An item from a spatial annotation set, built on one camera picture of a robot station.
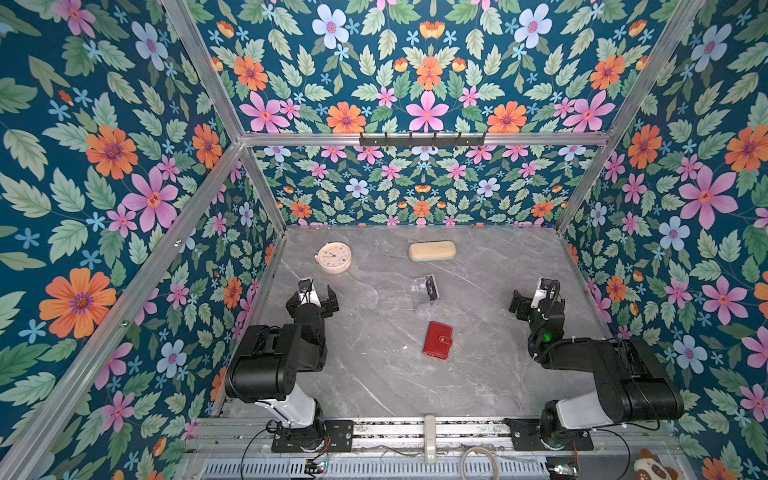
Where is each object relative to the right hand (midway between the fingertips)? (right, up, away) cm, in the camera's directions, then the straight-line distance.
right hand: (532, 292), depth 92 cm
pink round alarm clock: (-66, +11, +16) cm, 69 cm away
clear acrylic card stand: (-33, 0, +6) cm, 34 cm away
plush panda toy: (+16, -37, -24) cm, 47 cm away
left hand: (-68, +4, -2) cm, 68 cm away
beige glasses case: (-30, +13, +16) cm, 37 cm away
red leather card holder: (-30, -14, -4) cm, 33 cm away
